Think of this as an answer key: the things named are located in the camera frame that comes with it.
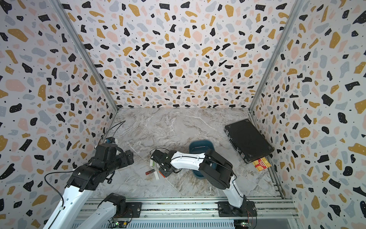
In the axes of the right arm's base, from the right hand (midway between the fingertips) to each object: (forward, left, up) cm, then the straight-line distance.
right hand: (167, 169), depth 88 cm
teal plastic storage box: (+16, -20, +2) cm, 25 cm away
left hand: (-1, +17, +20) cm, 27 cm away
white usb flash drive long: (-4, +6, 0) cm, 7 cm away
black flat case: (+17, -54, +4) cm, 57 cm away
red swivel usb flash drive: (-2, +11, 0) cm, 11 cm away
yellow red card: (+5, -59, 0) cm, 60 cm away
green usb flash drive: (+4, +10, +1) cm, 11 cm away
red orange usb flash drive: (-6, 0, +8) cm, 10 cm away
